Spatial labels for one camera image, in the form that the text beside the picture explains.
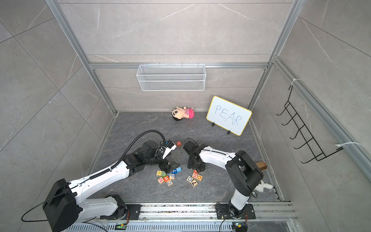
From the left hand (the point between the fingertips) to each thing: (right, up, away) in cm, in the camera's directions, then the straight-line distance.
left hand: (177, 157), depth 78 cm
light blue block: (+1, -9, +8) cm, 12 cm away
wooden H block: (+10, -13, +8) cm, 18 cm away
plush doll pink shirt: (-1, +26, +31) cm, 41 cm away
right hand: (+10, -9, +11) cm, 18 cm away
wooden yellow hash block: (-12, -12, +8) cm, 18 cm away
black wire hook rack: (+63, +7, -15) cm, 65 cm away
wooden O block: (+13, -14, +6) cm, 20 cm away
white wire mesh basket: (-8, +51, +23) cm, 57 cm away
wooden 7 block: (+10, -16, +4) cm, 19 cm away
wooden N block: (-10, -15, +6) cm, 19 cm away
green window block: (-9, -12, +8) cm, 17 cm away
